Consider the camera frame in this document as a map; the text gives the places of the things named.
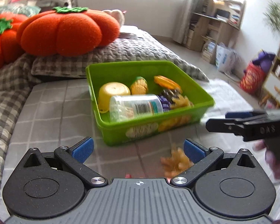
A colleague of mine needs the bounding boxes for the yellow toy bowl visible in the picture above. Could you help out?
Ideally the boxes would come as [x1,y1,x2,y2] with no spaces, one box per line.
[97,82,130,113]

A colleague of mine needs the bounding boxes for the large orange pumpkin cushion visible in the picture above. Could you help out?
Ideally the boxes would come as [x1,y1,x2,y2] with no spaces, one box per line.
[16,7,120,57]

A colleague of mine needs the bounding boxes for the potted green plant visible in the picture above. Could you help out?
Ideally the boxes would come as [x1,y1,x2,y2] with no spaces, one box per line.
[264,1,280,34]

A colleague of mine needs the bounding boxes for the clear cotton swab jar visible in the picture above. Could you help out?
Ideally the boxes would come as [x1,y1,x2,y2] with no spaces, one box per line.
[109,94,164,122]

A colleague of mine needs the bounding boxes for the grey grid bed sheet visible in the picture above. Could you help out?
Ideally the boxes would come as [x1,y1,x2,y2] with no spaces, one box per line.
[0,78,280,220]

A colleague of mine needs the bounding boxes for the white paper shopping bag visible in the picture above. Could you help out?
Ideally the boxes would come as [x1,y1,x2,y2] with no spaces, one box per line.
[215,43,240,74]

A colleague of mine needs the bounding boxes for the small orange pumpkin cushion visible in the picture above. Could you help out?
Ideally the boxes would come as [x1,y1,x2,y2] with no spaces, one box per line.
[0,13,28,69]

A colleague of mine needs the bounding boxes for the grey checkered quilted blanket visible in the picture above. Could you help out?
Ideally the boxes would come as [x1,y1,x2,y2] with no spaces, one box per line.
[0,25,210,215]

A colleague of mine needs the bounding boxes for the red lantern bag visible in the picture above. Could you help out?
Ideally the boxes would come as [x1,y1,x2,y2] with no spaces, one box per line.
[240,62,266,95]

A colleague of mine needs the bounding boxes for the amber hand-shaped toy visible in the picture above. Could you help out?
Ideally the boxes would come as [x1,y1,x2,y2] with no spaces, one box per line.
[170,94,194,109]

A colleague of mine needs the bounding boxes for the wooden shelf unit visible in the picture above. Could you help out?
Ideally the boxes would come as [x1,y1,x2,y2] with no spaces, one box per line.
[186,0,246,64]

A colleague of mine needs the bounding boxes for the person's right hand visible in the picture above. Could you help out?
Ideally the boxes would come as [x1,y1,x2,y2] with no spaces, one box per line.
[253,140,280,180]

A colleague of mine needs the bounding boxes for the green plastic storage box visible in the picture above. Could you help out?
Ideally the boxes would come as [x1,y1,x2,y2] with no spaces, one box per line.
[85,61,214,146]

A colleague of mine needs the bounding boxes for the purple toy grapes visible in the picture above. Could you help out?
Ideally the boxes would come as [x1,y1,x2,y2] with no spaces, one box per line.
[157,95,171,112]

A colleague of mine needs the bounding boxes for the pink plush rabbit toy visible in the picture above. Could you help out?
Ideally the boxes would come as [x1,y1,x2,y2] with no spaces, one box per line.
[103,9,126,26]

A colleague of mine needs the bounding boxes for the toy corn cob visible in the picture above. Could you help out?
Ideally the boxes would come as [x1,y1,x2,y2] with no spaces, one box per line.
[130,76,148,95]

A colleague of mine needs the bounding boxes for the orange plastic bangle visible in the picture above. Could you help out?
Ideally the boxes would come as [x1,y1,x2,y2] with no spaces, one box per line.
[154,75,183,93]

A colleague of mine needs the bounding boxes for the teal patterned pillow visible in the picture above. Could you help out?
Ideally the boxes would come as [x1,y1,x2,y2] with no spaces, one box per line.
[0,4,41,17]

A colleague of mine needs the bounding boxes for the grey curtain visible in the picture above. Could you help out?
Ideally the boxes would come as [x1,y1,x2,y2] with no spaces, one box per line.
[172,0,203,44]

